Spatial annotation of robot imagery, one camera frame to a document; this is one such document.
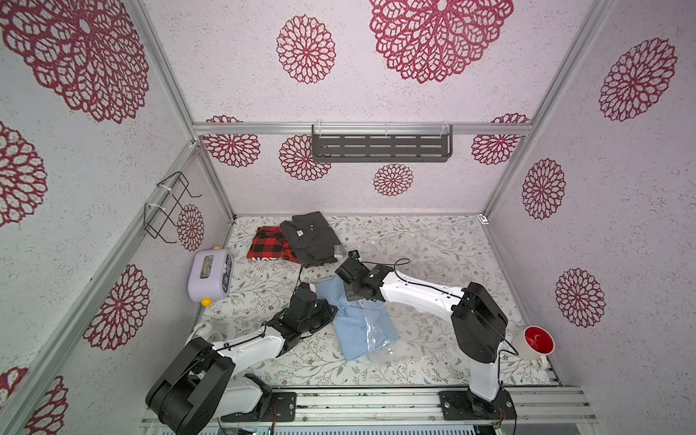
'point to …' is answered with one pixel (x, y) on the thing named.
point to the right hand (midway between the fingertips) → (351, 285)
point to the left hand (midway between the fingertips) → (339, 309)
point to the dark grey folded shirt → (312, 238)
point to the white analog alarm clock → (205, 330)
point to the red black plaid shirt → (270, 243)
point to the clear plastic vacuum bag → (381, 334)
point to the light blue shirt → (346, 320)
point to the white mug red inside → (533, 344)
